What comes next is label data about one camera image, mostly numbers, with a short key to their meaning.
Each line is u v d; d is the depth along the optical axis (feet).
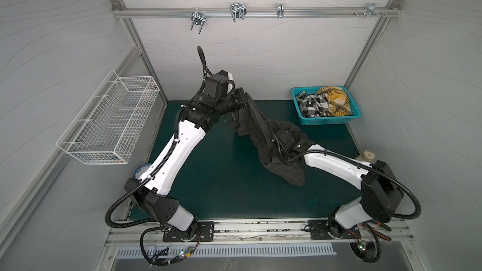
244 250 2.31
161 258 2.26
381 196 1.43
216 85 1.61
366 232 2.46
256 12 2.57
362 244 2.36
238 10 2.51
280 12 2.57
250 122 2.74
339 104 3.53
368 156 2.75
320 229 2.33
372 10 2.51
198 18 2.62
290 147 2.11
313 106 3.43
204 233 2.42
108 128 2.25
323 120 3.42
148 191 1.31
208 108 1.64
